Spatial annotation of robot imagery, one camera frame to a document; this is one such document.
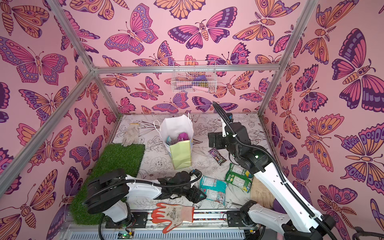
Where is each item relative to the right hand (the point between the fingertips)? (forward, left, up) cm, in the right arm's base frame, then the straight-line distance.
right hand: (218, 132), depth 69 cm
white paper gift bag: (+14, +23, -21) cm, 34 cm away
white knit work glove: (+20, +58, -31) cm, 69 cm away
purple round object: (-24, -32, -32) cm, 51 cm away
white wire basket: (+43, +13, +2) cm, 45 cm away
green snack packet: (-9, -14, -29) cm, 34 cm away
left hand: (-20, +6, -29) cm, 36 cm away
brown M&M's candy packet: (+5, -3, -30) cm, 31 cm away
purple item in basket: (+43, +9, +1) cm, 44 cm away
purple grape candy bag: (+10, +19, -18) cm, 28 cm away
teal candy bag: (-17, 0, -29) cm, 34 cm away
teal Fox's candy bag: (+7, +27, -18) cm, 33 cm away
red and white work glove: (-29, +21, -30) cm, 47 cm away
